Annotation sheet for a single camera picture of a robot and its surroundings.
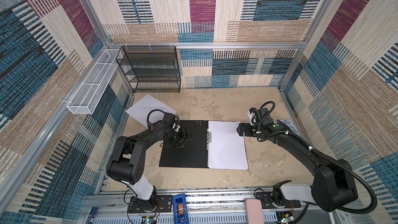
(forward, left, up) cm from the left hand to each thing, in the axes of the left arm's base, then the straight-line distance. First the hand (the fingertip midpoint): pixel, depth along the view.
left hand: (190, 138), depth 90 cm
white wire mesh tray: (+23, +59, +13) cm, 65 cm away
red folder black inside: (-5, -3, -8) cm, 10 cm away
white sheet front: (-5, -21, -4) cm, 22 cm away
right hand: (+1, -31, +6) cm, 31 cm away
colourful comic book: (+11, -62, -2) cm, 63 cm away
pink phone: (-35, -29, -1) cm, 45 cm away
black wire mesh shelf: (+48, +28, +12) cm, 57 cm away
